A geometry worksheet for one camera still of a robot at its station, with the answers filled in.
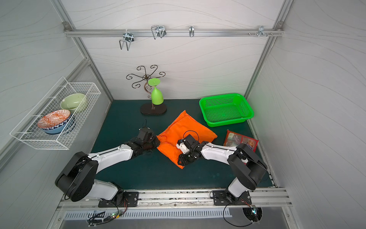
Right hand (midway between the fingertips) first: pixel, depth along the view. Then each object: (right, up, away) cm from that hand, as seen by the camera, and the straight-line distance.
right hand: (180, 161), depth 86 cm
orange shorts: (+2, +20, +19) cm, 28 cm away
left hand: (-12, +11, +4) cm, 17 cm away
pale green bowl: (-55, +35, -14) cm, 67 cm away
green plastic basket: (+36, +32, +29) cm, 56 cm away
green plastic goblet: (-15, +39, +6) cm, 43 cm away
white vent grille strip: (-14, -21, -15) cm, 29 cm away
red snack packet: (+36, +12, +7) cm, 38 cm away
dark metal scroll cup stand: (-27, +32, +28) cm, 51 cm away
